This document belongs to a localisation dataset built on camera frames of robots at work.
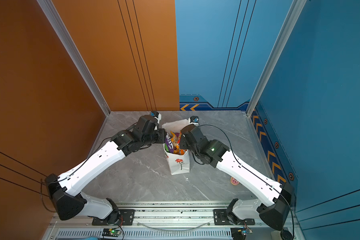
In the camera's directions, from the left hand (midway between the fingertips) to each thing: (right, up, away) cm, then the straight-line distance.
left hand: (168, 132), depth 74 cm
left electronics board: (-27, -48, -3) cm, 55 cm away
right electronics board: (+37, -46, -5) cm, 60 cm away
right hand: (+7, -2, -2) cm, 8 cm away
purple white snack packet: (0, -6, +3) cm, 6 cm away
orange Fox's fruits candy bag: (+3, -4, +7) cm, 9 cm away
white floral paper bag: (+5, -17, +2) cm, 18 cm away
